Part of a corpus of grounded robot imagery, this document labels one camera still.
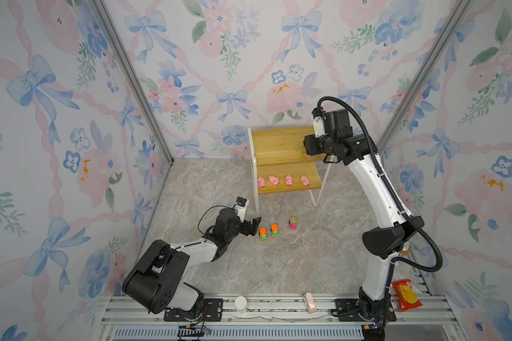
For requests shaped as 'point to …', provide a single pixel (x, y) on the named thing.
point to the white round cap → (240, 304)
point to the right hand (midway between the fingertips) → (311, 138)
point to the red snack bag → (407, 296)
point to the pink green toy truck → (294, 225)
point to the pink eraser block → (311, 302)
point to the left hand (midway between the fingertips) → (252, 212)
